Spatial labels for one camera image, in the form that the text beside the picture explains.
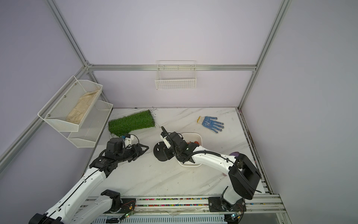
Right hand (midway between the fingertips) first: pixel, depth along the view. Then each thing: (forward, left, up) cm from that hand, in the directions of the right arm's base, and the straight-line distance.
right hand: (166, 150), depth 83 cm
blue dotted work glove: (+30, -31, -11) cm, 44 cm away
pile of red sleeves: (+12, -19, -10) cm, 24 cm away
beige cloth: (+15, +48, +20) cm, 54 cm away
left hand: (-2, +11, +4) cm, 12 cm away
